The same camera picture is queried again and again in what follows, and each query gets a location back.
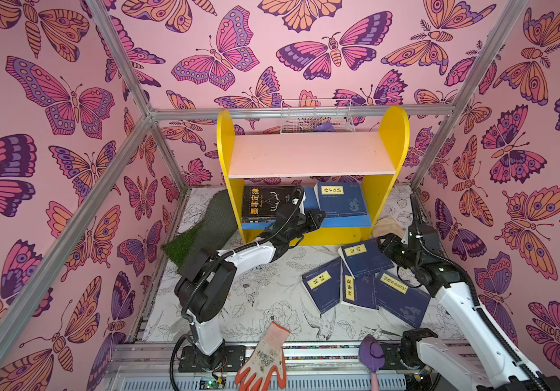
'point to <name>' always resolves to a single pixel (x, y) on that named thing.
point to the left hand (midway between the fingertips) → (330, 212)
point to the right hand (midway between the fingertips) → (382, 237)
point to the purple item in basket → (325, 127)
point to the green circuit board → (210, 384)
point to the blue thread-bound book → (340, 199)
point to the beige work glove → (385, 226)
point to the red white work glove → (269, 354)
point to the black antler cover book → (264, 201)
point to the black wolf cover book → (258, 221)
